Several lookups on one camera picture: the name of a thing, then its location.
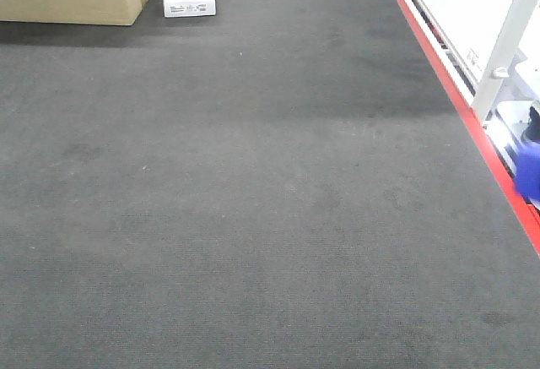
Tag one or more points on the blue plastic box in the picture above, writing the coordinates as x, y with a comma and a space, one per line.
529, 170

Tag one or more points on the dark grey round base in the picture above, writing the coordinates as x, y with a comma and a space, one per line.
533, 130

